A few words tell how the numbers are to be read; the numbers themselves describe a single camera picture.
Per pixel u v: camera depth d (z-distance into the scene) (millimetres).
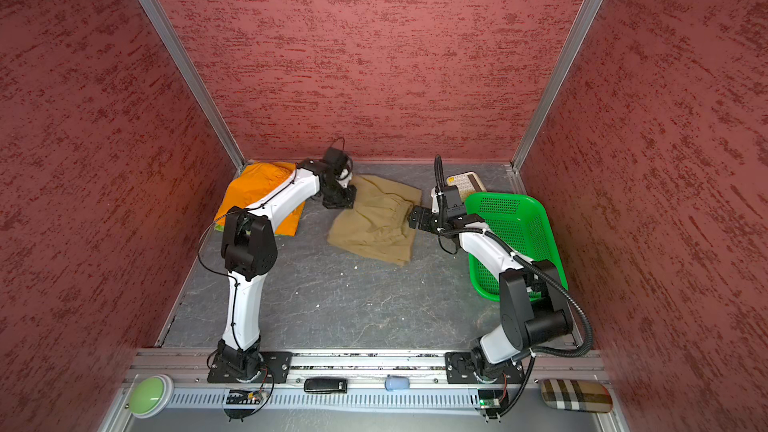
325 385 698
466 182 1136
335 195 831
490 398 709
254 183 1014
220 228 983
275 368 741
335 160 785
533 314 442
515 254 488
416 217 812
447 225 672
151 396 685
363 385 729
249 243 562
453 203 709
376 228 952
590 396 683
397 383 708
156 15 793
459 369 736
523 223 1014
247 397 704
